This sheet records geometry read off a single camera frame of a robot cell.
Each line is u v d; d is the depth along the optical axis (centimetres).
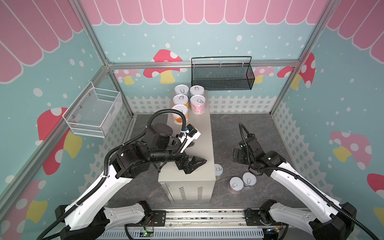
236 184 79
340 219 38
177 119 65
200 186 59
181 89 76
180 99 71
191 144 59
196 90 76
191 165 48
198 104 70
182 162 48
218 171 85
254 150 57
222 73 94
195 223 74
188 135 46
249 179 81
